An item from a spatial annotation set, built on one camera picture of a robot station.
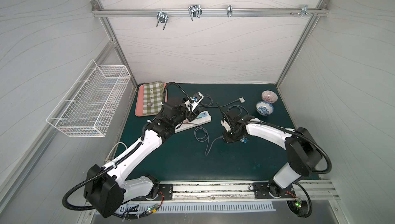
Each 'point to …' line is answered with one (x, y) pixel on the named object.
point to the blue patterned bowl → (264, 108)
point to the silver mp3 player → (241, 99)
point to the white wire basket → (87, 108)
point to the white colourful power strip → (204, 117)
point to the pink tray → (139, 111)
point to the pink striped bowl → (269, 95)
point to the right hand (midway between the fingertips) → (226, 138)
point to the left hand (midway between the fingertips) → (197, 101)
